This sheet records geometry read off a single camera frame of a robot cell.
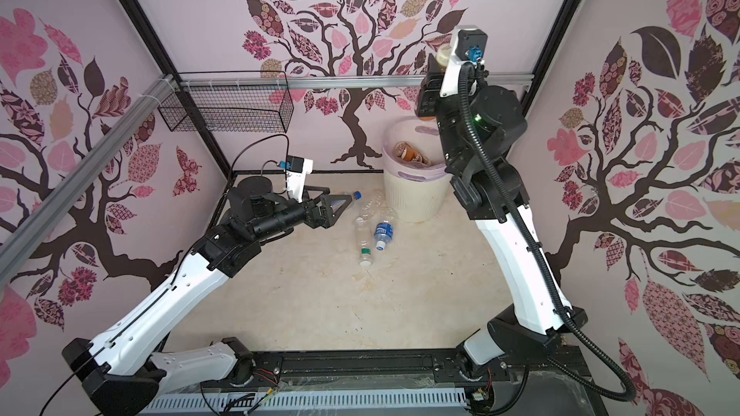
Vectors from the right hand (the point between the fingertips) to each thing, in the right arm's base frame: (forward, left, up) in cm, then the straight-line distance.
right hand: (445, 53), depth 46 cm
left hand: (-7, +21, -29) cm, 36 cm away
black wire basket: (+39, +52, -31) cm, 71 cm away
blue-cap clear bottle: (+23, +20, -62) cm, 69 cm away
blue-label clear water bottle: (+4, +10, -61) cm, 62 cm away
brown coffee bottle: (+26, +1, -44) cm, 51 cm away
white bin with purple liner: (+11, 0, -41) cm, 43 cm away
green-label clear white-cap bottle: (-1, +17, -61) cm, 63 cm away
